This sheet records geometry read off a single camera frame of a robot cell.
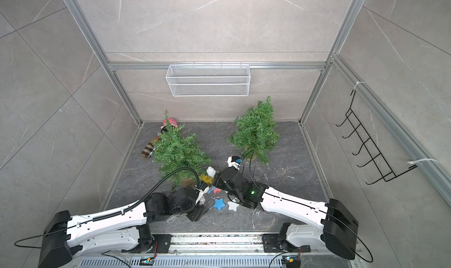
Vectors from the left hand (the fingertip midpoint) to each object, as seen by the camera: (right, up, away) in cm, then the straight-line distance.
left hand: (207, 204), depth 75 cm
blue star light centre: (+5, -3, +8) cm, 10 cm away
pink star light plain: (+5, +9, -9) cm, 14 cm away
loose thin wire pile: (+34, +7, +19) cm, 40 cm away
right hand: (+3, +12, 0) cm, 13 cm away
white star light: (+11, -4, +8) cm, 15 cm away
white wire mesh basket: (-2, +63, +25) cm, 68 cm away
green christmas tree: (-11, +25, -7) cm, 28 cm away
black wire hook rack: (+64, +17, -17) cm, 68 cm away
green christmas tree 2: (+22, +32, +6) cm, 39 cm away
